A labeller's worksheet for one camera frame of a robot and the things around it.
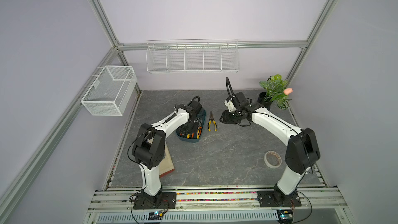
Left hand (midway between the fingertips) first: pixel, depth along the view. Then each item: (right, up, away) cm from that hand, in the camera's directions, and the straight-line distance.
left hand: (190, 132), depth 90 cm
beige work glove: (-13, -18, -5) cm, 22 cm away
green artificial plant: (+50, +27, +1) cm, 57 cm away
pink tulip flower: (+53, +24, -9) cm, 58 cm away
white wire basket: (-44, +23, -5) cm, 50 cm away
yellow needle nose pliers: (+13, +7, +14) cm, 20 cm away
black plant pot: (+45, +17, +6) cm, 48 cm away
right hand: (+18, +8, -2) cm, 20 cm away
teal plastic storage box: (+3, -1, -1) cm, 3 cm away
